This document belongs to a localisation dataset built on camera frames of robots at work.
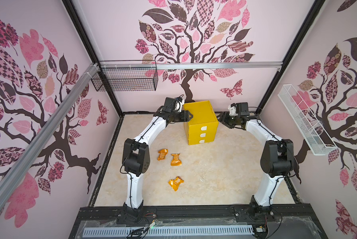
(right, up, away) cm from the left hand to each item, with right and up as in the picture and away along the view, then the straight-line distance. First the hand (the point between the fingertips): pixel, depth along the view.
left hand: (188, 118), depth 91 cm
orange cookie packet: (-17, -23, +5) cm, 29 cm away
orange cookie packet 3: (-8, -38, -8) cm, 39 cm away
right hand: (+19, -1, +3) cm, 20 cm away
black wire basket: (-49, +32, +16) cm, 61 cm away
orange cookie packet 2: (-8, -27, +1) cm, 28 cm away
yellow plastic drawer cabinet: (+10, +4, +1) cm, 11 cm away
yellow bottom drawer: (+5, -15, +6) cm, 17 cm away
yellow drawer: (+9, -11, +1) cm, 14 cm away
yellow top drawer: (+15, -5, -2) cm, 16 cm away
